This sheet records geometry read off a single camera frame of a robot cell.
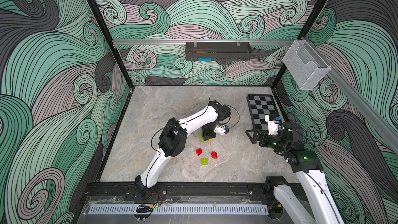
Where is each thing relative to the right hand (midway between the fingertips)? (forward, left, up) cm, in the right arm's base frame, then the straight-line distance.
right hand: (255, 133), depth 73 cm
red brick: (-2, +27, -18) cm, 32 cm away
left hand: (+6, +24, -12) cm, 27 cm away
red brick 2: (-4, +19, -17) cm, 25 cm away
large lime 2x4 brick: (+2, +26, -9) cm, 27 cm away
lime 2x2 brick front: (-7, +24, -18) cm, 31 cm away
